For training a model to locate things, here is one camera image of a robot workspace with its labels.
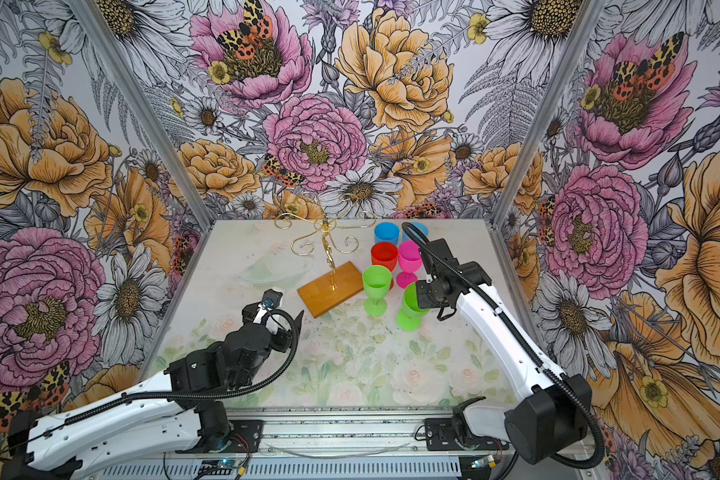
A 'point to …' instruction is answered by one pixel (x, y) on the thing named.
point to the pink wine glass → (410, 261)
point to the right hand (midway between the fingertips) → (433, 305)
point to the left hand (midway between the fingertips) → (283, 314)
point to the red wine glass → (385, 254)
